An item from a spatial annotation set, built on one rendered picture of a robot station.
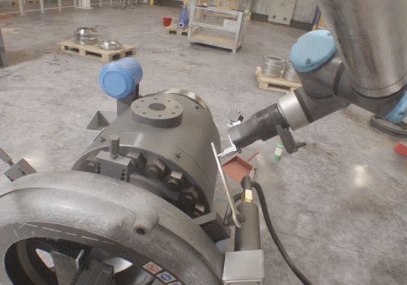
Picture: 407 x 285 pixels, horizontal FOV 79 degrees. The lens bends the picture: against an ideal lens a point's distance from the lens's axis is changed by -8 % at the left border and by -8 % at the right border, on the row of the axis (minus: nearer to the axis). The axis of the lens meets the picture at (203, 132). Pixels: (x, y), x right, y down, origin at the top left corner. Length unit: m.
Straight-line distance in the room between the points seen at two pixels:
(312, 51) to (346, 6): 0.25
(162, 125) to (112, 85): 0.34
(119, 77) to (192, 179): 0.57
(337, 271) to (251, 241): 1.22
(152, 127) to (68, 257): 0.54
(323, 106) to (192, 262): 0.45
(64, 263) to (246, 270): 0.43
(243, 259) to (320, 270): 1.20
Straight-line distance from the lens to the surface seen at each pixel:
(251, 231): 0.80
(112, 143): 0.61
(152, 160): 0.89
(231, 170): 2.33
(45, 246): 1.02
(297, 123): 0.64
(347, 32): 0.32
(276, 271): 1.76
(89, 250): 0.71
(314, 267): 1.88
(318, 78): 0.53
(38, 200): 0.66
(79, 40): 5.60
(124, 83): 1.21
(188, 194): 0.92
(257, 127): 0.65
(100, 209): 0.59
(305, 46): 0.54
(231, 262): 0.72
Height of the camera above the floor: 1.39
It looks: 30 degrees down
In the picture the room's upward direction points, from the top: 9 degrees clockwise
